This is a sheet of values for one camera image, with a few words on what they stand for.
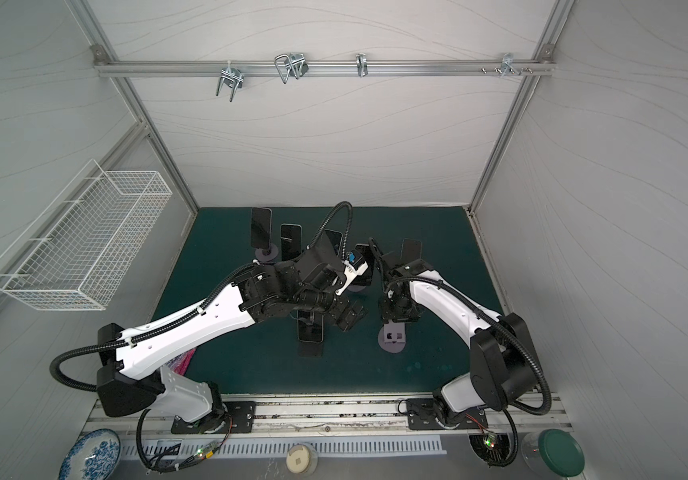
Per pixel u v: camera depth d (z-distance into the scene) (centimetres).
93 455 67
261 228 98
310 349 88
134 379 41
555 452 61
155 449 70
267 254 108
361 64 78
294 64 77
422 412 73
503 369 43
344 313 57
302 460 59
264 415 75
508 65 76
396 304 71
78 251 69
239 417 74
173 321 42
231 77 79
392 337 82
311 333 93
